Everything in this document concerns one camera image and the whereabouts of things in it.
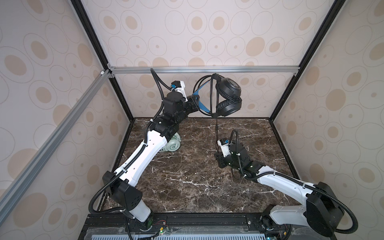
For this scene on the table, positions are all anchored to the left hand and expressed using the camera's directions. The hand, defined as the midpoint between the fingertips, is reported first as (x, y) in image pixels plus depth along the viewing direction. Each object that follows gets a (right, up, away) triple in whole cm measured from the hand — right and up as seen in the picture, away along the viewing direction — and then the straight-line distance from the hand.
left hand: (203, 92), depth 65 cm
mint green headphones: (-17, -25, +29) cm, 42 cm away
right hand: (+8, -30, +18) cm, 36 cm away
